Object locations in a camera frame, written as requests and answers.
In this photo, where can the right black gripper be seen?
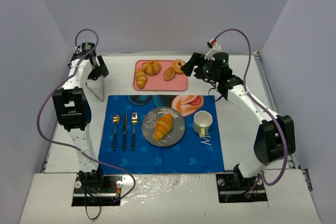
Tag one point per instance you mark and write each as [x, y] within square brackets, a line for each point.
[196, 64]

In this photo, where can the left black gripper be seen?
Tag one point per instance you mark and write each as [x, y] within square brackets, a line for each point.
[98, 67]

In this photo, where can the croissant bread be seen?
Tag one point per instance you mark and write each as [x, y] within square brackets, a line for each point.
[140, 78]
[163, 126]

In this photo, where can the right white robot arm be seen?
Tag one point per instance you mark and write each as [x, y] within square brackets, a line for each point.
[275, 139]

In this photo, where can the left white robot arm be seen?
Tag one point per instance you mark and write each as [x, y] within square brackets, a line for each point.
[74, 113]

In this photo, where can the round striped bread roll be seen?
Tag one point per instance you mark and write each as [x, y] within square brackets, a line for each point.
[152, 67]

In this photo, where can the sugared donut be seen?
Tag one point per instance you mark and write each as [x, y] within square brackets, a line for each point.
[177, 65]

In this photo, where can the small sesame bun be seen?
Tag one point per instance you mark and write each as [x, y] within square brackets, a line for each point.
[169, 73]

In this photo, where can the pink tray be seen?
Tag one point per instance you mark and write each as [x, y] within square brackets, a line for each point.
[156, 82]

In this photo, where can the grey reindeer plate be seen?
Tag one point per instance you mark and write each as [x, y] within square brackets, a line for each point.
[170, 138]

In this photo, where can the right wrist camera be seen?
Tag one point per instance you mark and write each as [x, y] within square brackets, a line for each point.
[214, 48]

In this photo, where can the gold spoon dark handle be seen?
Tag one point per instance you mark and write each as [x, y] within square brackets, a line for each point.
[115, 120]

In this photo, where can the cream mug yellow handle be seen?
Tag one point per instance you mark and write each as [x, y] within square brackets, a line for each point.
[201, 122]

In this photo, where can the gold knife dark handle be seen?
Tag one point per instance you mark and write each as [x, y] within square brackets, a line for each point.
[124, 140]

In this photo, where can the gold fork dark handle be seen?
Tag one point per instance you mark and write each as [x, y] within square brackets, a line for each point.
[134, 122]

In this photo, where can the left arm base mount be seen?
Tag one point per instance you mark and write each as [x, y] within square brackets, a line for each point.
[104, 193]

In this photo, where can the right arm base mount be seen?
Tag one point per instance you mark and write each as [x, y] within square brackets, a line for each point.
[230, 192]

